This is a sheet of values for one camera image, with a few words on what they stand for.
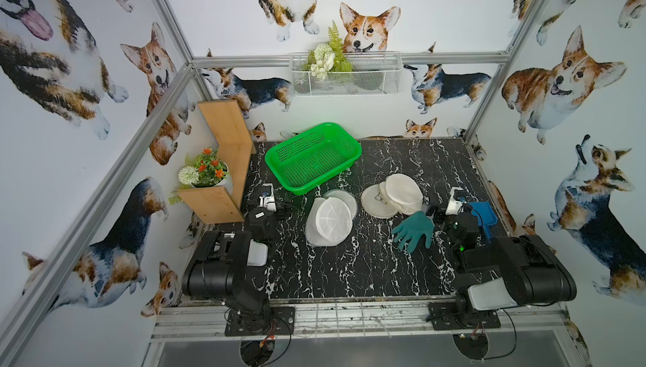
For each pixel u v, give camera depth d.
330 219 0.87
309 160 1.14
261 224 0.68
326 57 0.79
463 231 0.69
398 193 1.00
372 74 0.93
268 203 0.79
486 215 0.96
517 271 0.46
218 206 0.85
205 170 0.83
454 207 0.79
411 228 0.92
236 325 0.68
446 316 0.74
